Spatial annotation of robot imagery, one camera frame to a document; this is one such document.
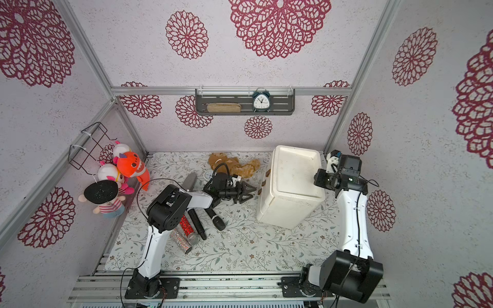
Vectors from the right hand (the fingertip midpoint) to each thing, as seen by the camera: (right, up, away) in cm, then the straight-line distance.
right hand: (317, 173), depth 79 cm
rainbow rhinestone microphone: (-58, -29, +4) cm, 65 cm away
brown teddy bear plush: (-44, +6, +27) cm, 52 cm away
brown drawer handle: (-21, -4, +8) cm, 23 cm away
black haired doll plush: (-86, -8, -2) cm, 87 cm away
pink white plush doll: (-90, 0, +7) cm, 90 cm away
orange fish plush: (-83, +4, +11) cm, 84 cm away
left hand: (-24, -9, +15) cm, 30 cm away
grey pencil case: (-61, -5, +28) cm, 67 cm away
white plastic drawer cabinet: (-14, -7, -8) cm, 18 cm away
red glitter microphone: (-55, -26, +8) cm, 61 cm away
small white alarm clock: (-50, -1, +27) cm, 57 cm away
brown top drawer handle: (-20, 0, +3) cm, 20 cm away
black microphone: (-42, -22, +9) cm, 49 cm away
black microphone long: (-53, -21, +11) cm, 58 cm away
